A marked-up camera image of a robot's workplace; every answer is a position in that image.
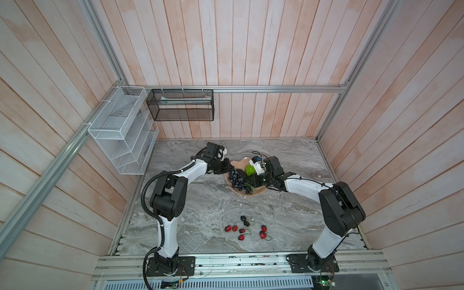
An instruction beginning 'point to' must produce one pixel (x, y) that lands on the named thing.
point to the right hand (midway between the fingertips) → (247, 178)
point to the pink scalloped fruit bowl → (241, 164)
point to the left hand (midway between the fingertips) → (233, 170)
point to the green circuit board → (322, 283)
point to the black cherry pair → (245, 223)
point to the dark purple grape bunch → (238, 182)
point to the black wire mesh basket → (182, 104)
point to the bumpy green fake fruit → (249, 170)
